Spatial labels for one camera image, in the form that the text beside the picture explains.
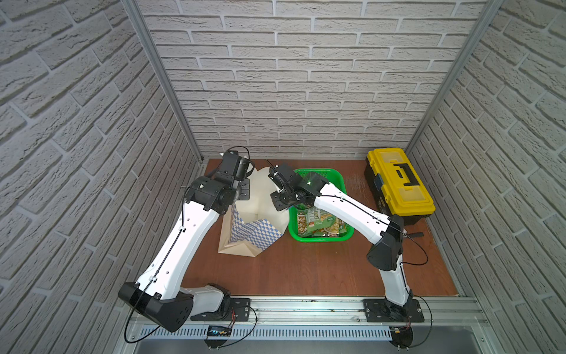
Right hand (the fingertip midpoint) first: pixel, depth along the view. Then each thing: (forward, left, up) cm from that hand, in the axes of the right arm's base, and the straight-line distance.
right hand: (281, 197), depth 80 cm
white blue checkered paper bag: (-13, +9, +5) cm, 17 cm away
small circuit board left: (-38, +23, -22) cm, 49 cm away
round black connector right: (-43, -37, -21) cm, 60 cm away
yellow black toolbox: (+5, -48, -4) cm, 48 cm away
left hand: (+1, +16, +10) cm, 19 cm away
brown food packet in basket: (-4, -13, -13) cm, 19 cm away
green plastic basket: (+17, -26, -12) cm, 33 cm away
